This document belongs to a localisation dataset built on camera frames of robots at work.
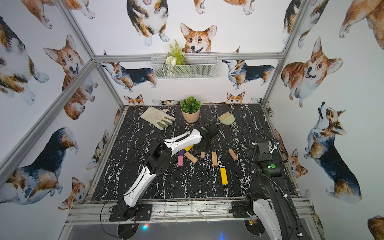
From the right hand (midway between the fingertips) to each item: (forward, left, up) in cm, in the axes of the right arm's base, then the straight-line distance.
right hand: (254, 148), depth 77 cm
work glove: (+35, +61, -17) cm, 72 cm away
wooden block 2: (+2, +20, -17) cm, 26 cm away
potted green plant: (+33, +35, -5) cm, 48 cm away
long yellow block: (-9, +15, -16) cm, 24 cm away
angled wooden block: (+5, +8, -16) cm, 19 cm away
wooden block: (+3, +34, -17) cm, 38 cm away
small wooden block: (+4, +27, -16) cm, 32 cm away
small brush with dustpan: (+34, +8, -18) cm, 39 cm away
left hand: (+8, +23, -17) cm, 30 cm away
